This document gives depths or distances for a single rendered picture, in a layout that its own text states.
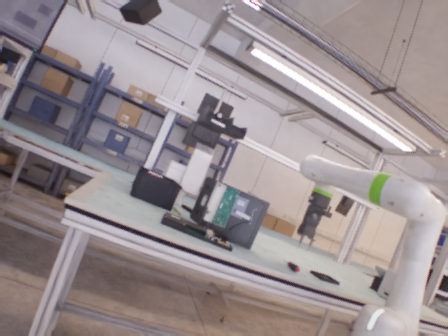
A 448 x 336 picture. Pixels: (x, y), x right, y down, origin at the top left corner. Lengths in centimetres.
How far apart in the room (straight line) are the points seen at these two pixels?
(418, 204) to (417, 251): 20
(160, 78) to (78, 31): 158
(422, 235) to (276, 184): 485
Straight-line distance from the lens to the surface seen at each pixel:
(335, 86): 165
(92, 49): 547
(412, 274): 112
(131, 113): 471
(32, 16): 178
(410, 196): 98
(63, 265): 106
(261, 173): 565
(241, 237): 121
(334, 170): 114
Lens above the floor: 120
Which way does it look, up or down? 2 degrees up
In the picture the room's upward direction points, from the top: 23 degrees clockwise
